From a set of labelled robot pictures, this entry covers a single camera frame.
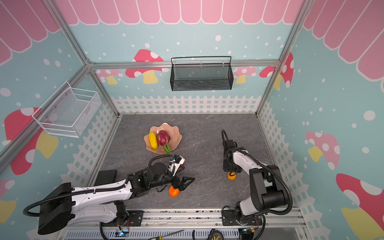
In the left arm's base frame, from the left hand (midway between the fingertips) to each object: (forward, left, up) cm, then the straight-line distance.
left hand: (188, 176), depth 75 cm
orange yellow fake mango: (+4, -24, -12) cm, 27 cm away
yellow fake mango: (+26, +25, -6) cm, 37 cm away
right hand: (+10, -25, -12) cm, 29 cm away
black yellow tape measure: (-23, -13, -10) cm, 28 cm away
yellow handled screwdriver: (-25, +12, -12) cm, 30 cm away
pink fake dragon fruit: (+27, +18, -6) cm, 33 cm away
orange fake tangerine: (-5, +8, -10) cm, 14 cm away
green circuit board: (-23, +32, -15) cm, 42 cm away
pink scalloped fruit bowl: (+32, +11, -9) cm, 35 cm away
